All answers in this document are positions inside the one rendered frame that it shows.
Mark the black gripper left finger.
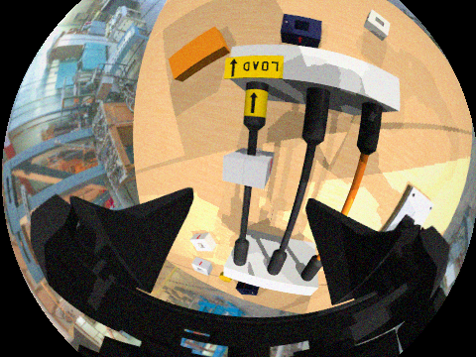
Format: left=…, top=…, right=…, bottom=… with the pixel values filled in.
left=68, top=187, right=193, bottom=294

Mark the yellow short cylinder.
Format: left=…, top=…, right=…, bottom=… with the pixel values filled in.
left=219, top=271, right=233, bottom=282

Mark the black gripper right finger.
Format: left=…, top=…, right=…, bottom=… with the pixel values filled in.
left=305, top=198, right=420, bottom=305

